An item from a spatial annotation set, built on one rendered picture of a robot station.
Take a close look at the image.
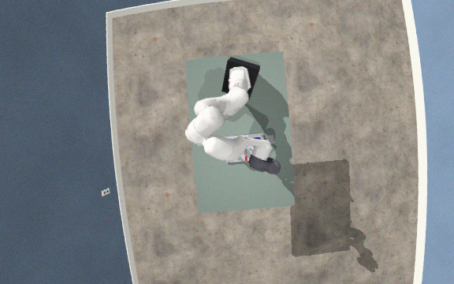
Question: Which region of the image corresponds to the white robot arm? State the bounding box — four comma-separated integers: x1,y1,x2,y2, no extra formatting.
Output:
185,67,281,175

